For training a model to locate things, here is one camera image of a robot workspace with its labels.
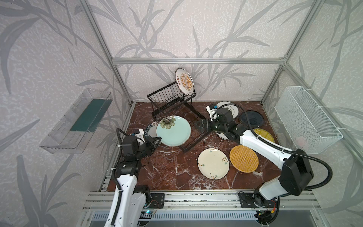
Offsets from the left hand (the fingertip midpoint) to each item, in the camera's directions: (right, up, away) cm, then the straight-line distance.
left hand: (162, 138), depth 75 cm
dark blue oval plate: (+68, +9, +37) cm, 78 cm away
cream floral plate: (+29, -18, +13) cm, 37 cm away
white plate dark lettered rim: (-13, +1, +27) cm, 30 cm away
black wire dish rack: (+2, +22, +22) cm, 31 cm away
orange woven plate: (+49, -16, +14) cm, 54 cm away
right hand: (+20, +8, +7) cm, 23 cm away
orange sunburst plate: (+11, +35, +19) cm, 42 cm away
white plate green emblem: (+36, +17, -3) cm, 40 cm away
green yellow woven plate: (+68, -2, +24) cm, 72 cm away
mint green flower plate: (+5, +3, +6) cm, 8 cm away
